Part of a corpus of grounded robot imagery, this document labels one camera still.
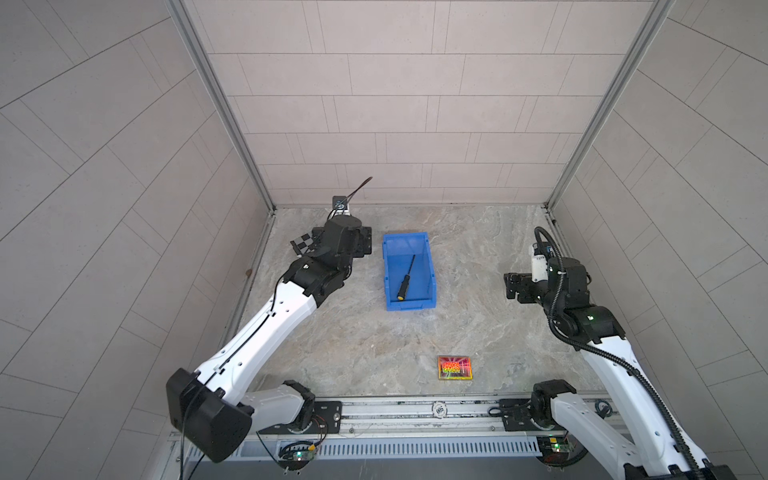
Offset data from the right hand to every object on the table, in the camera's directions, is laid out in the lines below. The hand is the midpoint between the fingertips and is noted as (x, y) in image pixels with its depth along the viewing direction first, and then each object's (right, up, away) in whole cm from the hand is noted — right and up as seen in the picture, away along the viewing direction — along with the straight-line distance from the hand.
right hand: (517, 273), depth 77 cm
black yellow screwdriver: (-29, -6, +16) cm, 34 cm away
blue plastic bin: (-31, +4, +26) cm, 41 cm away
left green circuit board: (-54, -38, -13) cm, 67 cm away
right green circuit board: (+4, -39, -10) cm, 40 cm away
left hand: (-43, +12, -2) cm, 45 cm away
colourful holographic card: (-16, -25, 0) cm, 30 cm away
